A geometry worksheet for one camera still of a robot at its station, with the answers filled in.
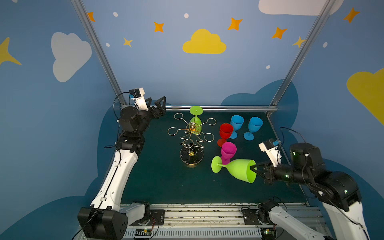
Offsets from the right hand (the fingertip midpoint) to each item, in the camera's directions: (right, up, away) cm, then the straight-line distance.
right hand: (253, 164), depth 58 cm
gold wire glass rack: (-25, -1, +38) cm, 45 cm away
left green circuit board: (-49, -37, +15) cm, 63 cm away
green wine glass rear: (-23, +18, +28) cm, 40 cm away
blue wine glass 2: (+16, +17, +38) cm, 44 cm away
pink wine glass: (-4, +2, +26) cm, 27 cm away
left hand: (-40, +29, +8) cm, 50 cm away
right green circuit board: (+14, -38, +15) cm, 43 cm away
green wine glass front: (-6, -1, -2) cm, 6 cm away
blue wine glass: (+5, +19, +40) cm, 45 cm away
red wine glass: (-3, +12, +33) cm, 36 cm away
